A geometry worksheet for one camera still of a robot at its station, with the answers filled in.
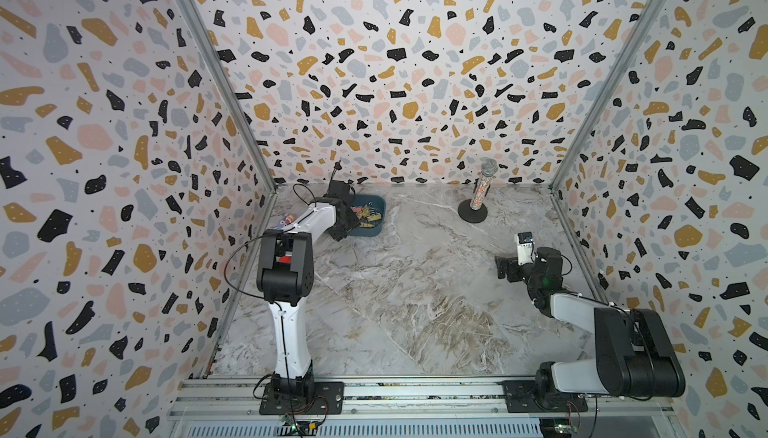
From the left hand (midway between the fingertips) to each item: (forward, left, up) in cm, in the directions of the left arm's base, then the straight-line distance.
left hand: (356, 225), depth 103 cm
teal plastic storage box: (+11, -4, -5) cm, 12 cm away
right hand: (-14, -51, +2) cm, 52 cm away
